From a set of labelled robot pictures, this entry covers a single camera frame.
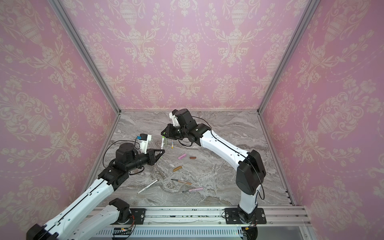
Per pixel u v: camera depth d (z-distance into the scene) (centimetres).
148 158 66
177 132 67
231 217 73
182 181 85
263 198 43
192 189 83
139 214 75
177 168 91
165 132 76
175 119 72
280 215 77
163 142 74
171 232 78
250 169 45
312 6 68
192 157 95
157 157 73
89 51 88
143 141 68
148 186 83
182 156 95
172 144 101
